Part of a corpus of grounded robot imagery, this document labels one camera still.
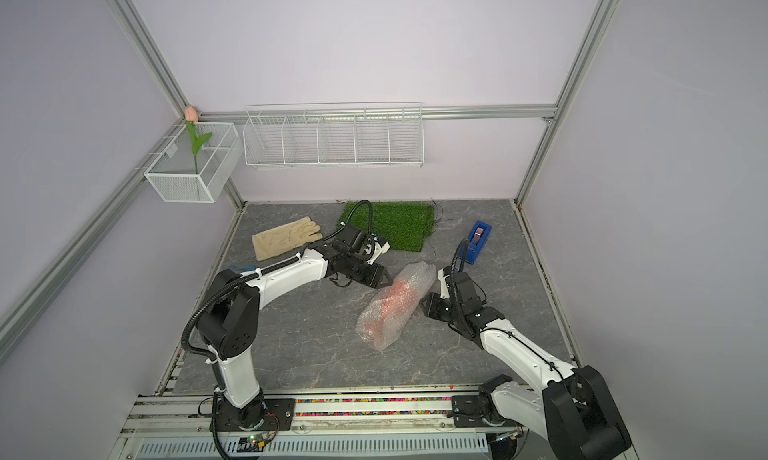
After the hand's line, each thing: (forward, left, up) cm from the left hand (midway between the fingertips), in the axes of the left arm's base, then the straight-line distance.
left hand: (386, 282), depth 87 cm
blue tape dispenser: (+16, -32, -5) cm, 36 cm away
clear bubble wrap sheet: (+2, -11, -1) cm, 11 cm away
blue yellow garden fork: (+15, +49, -11) cm, 52 cm away
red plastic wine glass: (-3, -4, -2) cm, 5 cm away
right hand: (-5, -10, -3) cm, 12 cm away
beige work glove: (+26, +36, -9) cm, 46 cm away
